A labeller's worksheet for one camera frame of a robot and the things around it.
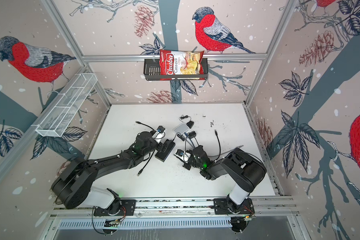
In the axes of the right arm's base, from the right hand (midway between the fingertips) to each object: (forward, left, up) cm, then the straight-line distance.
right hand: (177, 157), depth 88 cm
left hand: (+8, +7, +11) cm, 15 cm away
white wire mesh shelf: (+1, +58, +30) cm, 65 cm away
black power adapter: (+17, -8, 0) cm, 19 cm away
